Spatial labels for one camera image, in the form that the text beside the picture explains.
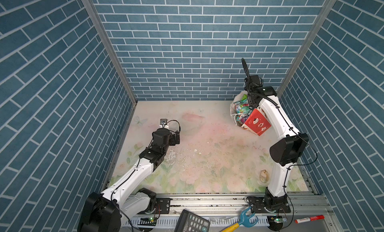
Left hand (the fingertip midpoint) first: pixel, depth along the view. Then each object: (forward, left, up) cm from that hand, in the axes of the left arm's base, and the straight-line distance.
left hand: (171, 131), depth 84 cm
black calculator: (-41, -11, -14) cm, 45 cm away
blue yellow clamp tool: (-41, -38, -14) cm, 58 cm away
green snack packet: (+14, -43, +4) cm, 45 cm away
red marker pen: (-41, -67, -13) cm, 80 cm away
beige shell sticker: (-21, -53, -15) cm, 59 cm away
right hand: (+14, -51, +13) cm, 54 cm away
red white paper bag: (+4, -50, +3) cm, 50 cm away
